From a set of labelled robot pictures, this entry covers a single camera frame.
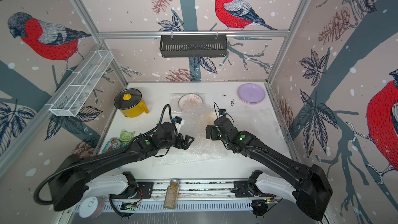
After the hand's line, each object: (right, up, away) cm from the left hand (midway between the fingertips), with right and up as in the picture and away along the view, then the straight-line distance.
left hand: (190, 135), depth 80 cm
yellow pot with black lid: (-40, +17, +15) cm, 46 cm away
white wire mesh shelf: (-56, +19, -9) cm, 60 cm away
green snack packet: (-44, -6, +5) cm, 45 cm away
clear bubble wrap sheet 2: (+44, +4, +20) cm, 48 cm away
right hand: (+12, +4, 0) cm, 12 cm away
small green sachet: (-40, -4, +11) cm, 42 cm away
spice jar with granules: (-8, -24, -12) cm, 28 cm away
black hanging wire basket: (0, +56, +26) cm, 62 cm away
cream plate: (+9, +7, +14) cm, 18 cm away
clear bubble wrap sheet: (+2, +7, +12) cm, 14 cm away
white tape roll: (-42, -27, -15) cm, 52 cm away
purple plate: (+43, +23, +33) cm, 59 cm away
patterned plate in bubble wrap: (-4, +16, +29) cm, 33 cm away
